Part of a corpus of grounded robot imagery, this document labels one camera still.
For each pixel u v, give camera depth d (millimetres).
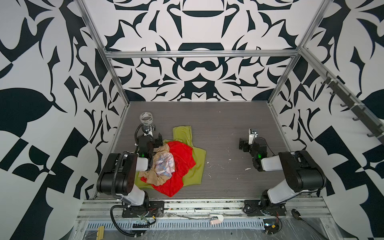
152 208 728
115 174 423
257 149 740
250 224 713
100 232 673
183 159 848
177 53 922
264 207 675
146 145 707
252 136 829
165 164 793
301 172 469
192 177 827
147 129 805
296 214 717
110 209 673
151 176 793
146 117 1079
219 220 699
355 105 585
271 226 710
